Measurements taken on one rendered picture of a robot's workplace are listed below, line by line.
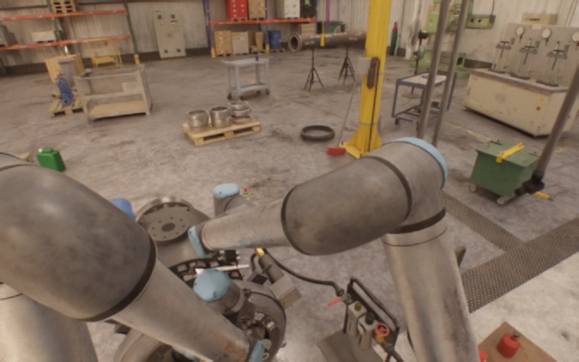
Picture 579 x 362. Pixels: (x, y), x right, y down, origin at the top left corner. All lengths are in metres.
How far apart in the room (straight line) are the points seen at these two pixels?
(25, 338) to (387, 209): 0.48
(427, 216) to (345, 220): 0.15
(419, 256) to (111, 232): 0.42
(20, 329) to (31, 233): 0.19
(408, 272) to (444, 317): 0.10
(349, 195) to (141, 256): 0.25
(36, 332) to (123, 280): 0.19
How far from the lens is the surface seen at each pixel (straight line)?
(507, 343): 1.84
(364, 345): 1.89
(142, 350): 1.28
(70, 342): 0.54
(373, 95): 4.34
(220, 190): 1.01
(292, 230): 0.42
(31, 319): 0.49
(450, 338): 0.60
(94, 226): 0.33
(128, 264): 0.34
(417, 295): 0.55
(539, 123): 6.35
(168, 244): 1.61
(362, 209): 0.39
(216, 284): 0.83
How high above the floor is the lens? 1.90
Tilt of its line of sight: 30 degrees down
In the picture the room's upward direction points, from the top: 1 degrees counter-clockwise
